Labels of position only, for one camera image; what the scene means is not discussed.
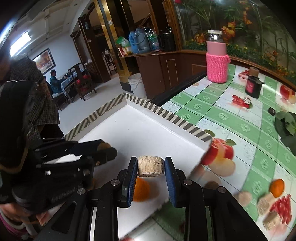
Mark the small black object on table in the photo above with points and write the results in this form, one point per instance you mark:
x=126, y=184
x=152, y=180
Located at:
x=271, y=111

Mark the clear plastic water bottle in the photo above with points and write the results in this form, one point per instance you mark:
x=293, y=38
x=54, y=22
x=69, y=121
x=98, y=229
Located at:
x=153, y=39

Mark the blue water jug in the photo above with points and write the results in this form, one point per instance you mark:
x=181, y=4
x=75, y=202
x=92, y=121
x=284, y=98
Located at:
x=139, y=42

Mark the orange tangerine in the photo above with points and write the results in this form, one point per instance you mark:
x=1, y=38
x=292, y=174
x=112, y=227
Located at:
x=277, y=188
x=141, y=190

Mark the beige sugarcane piece back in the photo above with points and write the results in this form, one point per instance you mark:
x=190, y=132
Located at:
x=265, y=203

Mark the person's left hand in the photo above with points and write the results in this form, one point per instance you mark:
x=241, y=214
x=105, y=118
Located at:
x=15, y=212

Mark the brown cork lid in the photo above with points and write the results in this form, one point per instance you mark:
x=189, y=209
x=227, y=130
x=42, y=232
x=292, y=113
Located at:
x=253, y=72

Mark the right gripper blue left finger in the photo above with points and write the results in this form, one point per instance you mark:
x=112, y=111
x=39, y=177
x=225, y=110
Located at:
x=115, y=194

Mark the dark wooden chair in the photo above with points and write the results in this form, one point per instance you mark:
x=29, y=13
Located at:
x=82, y=80

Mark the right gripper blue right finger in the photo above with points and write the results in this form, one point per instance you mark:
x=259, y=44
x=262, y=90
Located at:
x=187, y=194

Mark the white striped-edge tray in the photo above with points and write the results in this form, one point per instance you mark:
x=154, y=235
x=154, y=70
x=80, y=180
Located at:
x=136, y=127

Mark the pink knit-sleeved bottle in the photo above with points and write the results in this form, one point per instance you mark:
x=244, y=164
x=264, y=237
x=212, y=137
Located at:
x=217, y=58

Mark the framed wall painting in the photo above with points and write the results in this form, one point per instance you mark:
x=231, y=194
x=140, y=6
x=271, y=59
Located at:
x=44, y=61

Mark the dark green leafy vegetable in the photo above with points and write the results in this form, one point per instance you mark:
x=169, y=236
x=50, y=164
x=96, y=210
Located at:
x=285, y=127

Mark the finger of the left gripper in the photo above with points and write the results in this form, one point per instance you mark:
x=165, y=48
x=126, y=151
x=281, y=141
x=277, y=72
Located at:
x=93, y=157
x=53, y=149

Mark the orange tangerine by grapes print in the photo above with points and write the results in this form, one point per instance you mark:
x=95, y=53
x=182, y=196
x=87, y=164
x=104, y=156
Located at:
x=277, y=188

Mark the wooden sideboard cabinet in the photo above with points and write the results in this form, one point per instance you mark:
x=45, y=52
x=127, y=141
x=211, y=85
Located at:
x=162, y=71

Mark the brown kiwi-like round fruit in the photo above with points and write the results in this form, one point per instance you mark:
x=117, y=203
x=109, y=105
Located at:
x=212, y=185

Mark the dark jar with red label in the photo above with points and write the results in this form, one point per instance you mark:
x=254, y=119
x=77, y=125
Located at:
x=253, y=86

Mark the beige sugarcane piece front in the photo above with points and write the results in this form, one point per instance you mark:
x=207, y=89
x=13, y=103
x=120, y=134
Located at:
x=150, y=166

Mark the beige sugarcane piece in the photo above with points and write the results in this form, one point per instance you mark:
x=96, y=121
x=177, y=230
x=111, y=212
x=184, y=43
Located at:
x=150, y=166
x=244, y=198
x=271, y=220
x=265, y=203

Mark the white plastic bucket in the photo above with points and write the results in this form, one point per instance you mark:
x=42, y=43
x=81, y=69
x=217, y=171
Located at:
x=137, y=85

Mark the seated person in teal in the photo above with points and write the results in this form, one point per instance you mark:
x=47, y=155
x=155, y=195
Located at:
x=56, y=83

